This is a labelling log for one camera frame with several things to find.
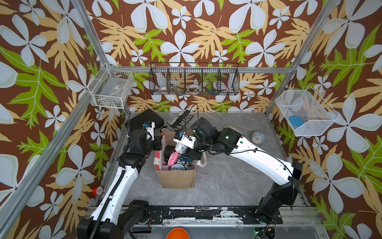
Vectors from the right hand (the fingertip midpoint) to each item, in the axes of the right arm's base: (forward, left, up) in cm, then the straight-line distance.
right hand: (183, 148), depth 69 cm
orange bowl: (-31, +2, -21) cm, 38 cm away
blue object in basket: (+18, -62, -1) cm, 64 cm away
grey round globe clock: (+21, -48, -20) cm, 56 cm away
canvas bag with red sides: (-11, +4, -11) cm, 16 cm away
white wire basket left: (+37, +43, +8) cm, 57 cm away
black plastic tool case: (+38, +36, -20) cm, 56 cm away
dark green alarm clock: (+2, -2, -14) cm, 14 cm away
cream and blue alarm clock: (-2, +3, -14) cm, 15 cm away
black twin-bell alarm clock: (+8, +10, -15) cm, 20 cm away
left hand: (+11, +13, -3) cm, 17 cm away
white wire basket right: (+23, -69, +1) cm, 72 cm away
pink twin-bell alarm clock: (+3, +6, -14) cm, 16 cm away
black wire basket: (+51, -6, +5) cm, 52 cm away
